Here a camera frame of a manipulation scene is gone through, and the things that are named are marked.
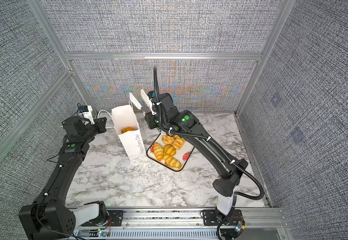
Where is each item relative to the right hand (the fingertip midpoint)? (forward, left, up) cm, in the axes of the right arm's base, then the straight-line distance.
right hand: (149, 114), depth 69 cm
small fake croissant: (+6, -14, -32) cm, 36 cm away
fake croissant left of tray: (0, -2, -32) cm, 32 cm away
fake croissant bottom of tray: (-7, -10, -33) cm, 35 cm away
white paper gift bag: (-2, +11, -10) cm, 15 cm away
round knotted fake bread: (+9, -7, -33) cm, 35 cm away
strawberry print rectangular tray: (-1, -16, -35) cm, 39 cm away
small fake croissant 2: (+1, -8, -31) cm, 32 cm away
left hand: (+5, +24, -6) cm, 25 cm away
